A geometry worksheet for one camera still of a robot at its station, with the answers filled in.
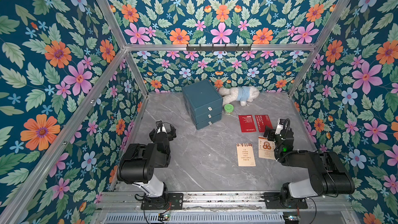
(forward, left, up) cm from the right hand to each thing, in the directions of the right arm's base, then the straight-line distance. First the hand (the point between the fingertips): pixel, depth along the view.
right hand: (278, 125), depth 92 cm
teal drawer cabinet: (+4, +45, +15) cm, 47 cm away
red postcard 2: (+9, +6, -8) cm, 14 cm away
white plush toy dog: (+25, +18, +1) cm, 31 cm away
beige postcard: (-15, +20, -8) cm, 26 cm away
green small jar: (+15, +29, -3) cm, 33 cm away
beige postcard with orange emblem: (-11, +7, -8) cm, 16 cm away
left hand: (-2, +70, +1) cm, 70 cm away
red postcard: (+6, +17, -8) cm, 20 cm away
